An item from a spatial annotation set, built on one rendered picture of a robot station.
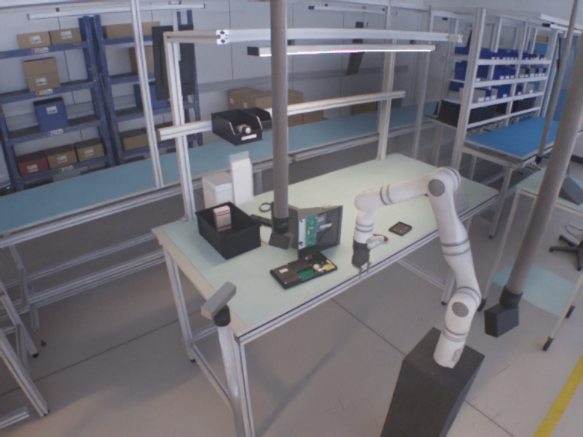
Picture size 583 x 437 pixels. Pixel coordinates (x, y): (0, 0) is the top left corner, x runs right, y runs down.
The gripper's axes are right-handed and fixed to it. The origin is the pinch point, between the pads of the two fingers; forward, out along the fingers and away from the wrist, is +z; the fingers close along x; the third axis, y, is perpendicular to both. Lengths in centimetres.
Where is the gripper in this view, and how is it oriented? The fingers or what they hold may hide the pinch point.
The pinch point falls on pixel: (363, 277)
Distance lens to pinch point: 156.5
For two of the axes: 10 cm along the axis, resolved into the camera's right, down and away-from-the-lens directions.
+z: 0.0, 8.7, 4.9
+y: -6.9, -3.5, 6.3
